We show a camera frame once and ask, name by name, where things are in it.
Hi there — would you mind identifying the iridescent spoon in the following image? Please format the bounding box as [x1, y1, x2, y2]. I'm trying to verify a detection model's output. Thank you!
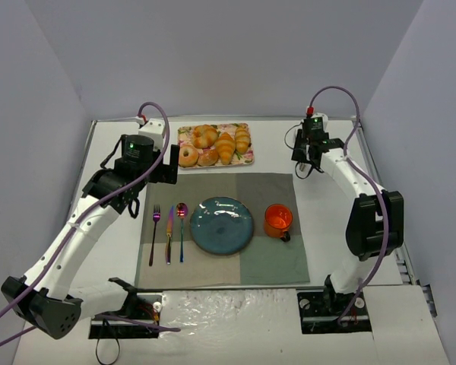
[176, 202, 188, 263]

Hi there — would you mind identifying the grey patchwork placemat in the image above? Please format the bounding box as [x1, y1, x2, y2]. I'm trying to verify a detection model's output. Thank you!
[135, 173, 310, 289]

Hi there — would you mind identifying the aluminium rail frame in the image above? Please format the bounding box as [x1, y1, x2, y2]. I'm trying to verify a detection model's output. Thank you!
[356, 122, 438, 320]

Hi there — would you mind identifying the orange enamel mug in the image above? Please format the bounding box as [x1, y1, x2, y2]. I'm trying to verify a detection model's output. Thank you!
[264, 204, 293, 243]

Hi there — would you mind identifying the blue ceramic plate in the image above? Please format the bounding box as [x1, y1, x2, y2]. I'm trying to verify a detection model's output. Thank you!
[189, 197, 254, 256]

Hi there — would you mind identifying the floral rectangular tray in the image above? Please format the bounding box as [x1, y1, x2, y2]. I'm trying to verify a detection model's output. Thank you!
[177, 122, 255, 169]

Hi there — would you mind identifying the ring bagel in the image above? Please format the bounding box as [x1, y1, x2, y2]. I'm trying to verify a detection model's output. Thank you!
[179, 144, 199, 167]

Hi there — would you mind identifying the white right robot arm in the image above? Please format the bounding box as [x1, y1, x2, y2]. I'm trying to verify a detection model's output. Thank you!
[292, 114, 404, 303]

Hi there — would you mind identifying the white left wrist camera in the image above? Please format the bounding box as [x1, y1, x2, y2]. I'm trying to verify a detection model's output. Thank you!
[136, 116, 166, 150]

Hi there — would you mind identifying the iridescent fork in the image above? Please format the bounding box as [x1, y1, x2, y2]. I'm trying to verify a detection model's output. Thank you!
[148, 205, 161, 267]

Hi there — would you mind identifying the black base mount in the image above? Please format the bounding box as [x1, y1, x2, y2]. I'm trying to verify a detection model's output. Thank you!
[88, 292, 164, 341]
[296, 287, 372, 335]

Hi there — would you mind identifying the twisted round bread roll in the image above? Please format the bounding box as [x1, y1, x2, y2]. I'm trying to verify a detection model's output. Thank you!
[192, 125, 218, 149]

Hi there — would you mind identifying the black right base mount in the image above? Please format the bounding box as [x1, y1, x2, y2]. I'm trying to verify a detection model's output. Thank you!
[296, 287, 372, 335]

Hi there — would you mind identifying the brown oval bun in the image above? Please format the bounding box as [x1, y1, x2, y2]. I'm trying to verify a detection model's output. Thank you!
[197, 148, 219, 167]

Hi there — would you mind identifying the iridescent knife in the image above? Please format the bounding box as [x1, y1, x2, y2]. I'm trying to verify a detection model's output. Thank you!
[165, 206, 174, 265]

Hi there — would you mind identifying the small striped croissant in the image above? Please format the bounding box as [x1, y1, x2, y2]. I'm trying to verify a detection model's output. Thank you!
[235, 126, 251, 154]

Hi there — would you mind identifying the large striped croissant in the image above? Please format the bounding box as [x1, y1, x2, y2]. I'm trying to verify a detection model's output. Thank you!
[214, 132, 236, 165]

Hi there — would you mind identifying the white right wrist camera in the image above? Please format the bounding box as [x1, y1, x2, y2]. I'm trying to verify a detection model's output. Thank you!
[306, 106, 328, 126]

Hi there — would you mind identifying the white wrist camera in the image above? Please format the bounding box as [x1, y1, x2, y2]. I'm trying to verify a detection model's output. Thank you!
[306, 106, 328, 126]
[136, 116, 166, 150]

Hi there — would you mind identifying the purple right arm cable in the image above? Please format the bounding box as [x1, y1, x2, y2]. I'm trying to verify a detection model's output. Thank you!
[307, 86, 389, 326]

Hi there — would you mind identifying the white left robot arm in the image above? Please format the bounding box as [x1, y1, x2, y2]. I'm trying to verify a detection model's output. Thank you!
[1, 134, 179, 339]

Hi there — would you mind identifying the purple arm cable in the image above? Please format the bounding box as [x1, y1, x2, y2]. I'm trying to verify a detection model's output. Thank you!
[0, 101, 182, 353]
[307, 86, 389, 326]

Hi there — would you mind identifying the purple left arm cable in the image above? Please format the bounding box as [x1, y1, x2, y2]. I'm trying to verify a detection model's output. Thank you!
[0, 101, 182, 353]

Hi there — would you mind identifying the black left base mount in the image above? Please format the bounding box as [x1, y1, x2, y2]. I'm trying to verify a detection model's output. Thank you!
[88, 292, 164, 341]

